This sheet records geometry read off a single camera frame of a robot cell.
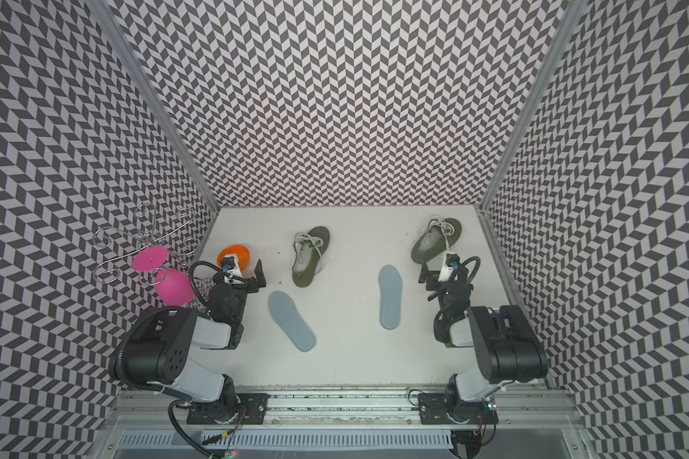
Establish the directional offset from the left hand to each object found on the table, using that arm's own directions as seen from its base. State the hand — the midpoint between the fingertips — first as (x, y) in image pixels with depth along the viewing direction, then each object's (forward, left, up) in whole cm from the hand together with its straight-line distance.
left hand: (246, 263), depth 90 cm
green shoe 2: (+13, -65, -2) cm, 66 cm away
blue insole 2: (-3, -47, -10) cm, 48 cm away
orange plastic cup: (+11, +7, -10) cm, 16 cm away
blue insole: (-12, -12, -11) cm, 20 cm away
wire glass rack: (+14, +29, -4) cm, 32 cm away
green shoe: (+10, -18, -5) cm, 21 cm away
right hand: (0, -61, 0) cm, 61 cm away
